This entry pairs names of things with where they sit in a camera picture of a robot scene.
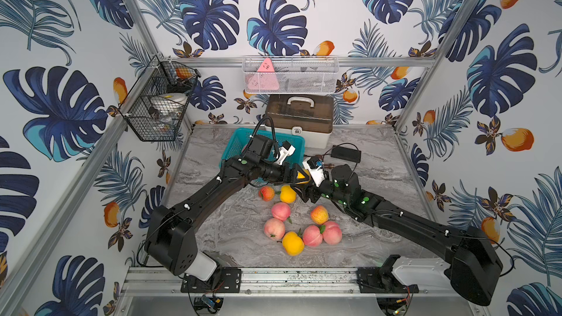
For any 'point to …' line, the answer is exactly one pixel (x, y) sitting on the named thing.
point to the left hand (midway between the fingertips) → (302, 176)
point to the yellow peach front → (293, 243)
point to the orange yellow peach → (319, 214)
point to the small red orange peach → (267, 193)
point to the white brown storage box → (309, 115)
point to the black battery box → (346, 153)
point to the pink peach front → (312, 236)
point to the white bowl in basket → (170, 104)
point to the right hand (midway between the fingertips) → (299, 176)
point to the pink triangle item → (265, 79)
